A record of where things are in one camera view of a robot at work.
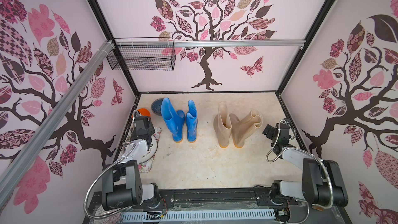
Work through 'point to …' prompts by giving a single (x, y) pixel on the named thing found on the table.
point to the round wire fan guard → (115, 219)
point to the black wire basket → (143, 53)
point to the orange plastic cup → (144, 112)
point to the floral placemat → (146, 167)
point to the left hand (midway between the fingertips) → (144, 129)
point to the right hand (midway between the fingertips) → (277, 128)
